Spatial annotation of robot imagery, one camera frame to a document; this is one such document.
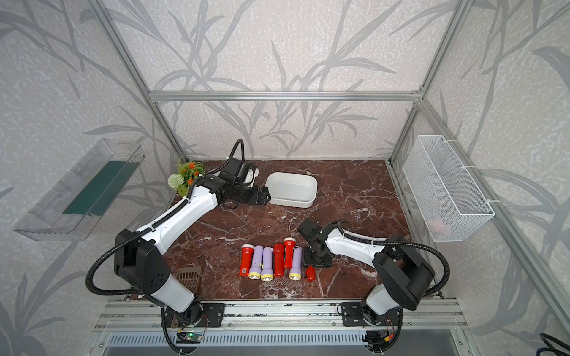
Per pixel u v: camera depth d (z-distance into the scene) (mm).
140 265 429
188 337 707
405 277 432
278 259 839
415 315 753
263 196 766
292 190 1081
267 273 800
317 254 716
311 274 809
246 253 845
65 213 620
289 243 880
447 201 619
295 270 802
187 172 937
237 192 680
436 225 727
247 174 688
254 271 799
